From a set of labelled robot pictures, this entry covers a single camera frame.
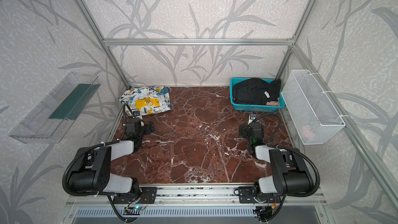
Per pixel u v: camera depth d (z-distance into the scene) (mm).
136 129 722
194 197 748
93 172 439
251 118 823
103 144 516
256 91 1048
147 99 1050
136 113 813
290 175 433
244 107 1021
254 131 705
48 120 641
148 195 731
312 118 620
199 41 951
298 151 476
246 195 732
